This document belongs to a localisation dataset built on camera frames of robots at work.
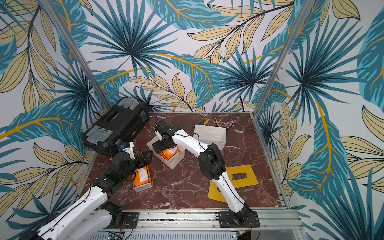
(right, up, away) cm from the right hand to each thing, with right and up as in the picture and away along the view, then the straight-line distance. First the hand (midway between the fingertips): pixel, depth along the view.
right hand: (162, 146), depth 93 cm
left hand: (-6, -3, -13) cm, 14 cm away
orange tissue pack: (-8, -15, -14) cm, 22 cm away
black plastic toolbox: (-25, +14, -2) cm, 29 cm away
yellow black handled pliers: (+47, +13, +19) cm, 53 cm away
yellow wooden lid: (+53, -19, -5) cm, 56 cm away
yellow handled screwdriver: (+29, +16, +20) cm, 39 cm away
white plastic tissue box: (+8, -9, -6) cm, 14 cm away
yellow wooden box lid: (+31, -24, -11) cm, 41 cm away
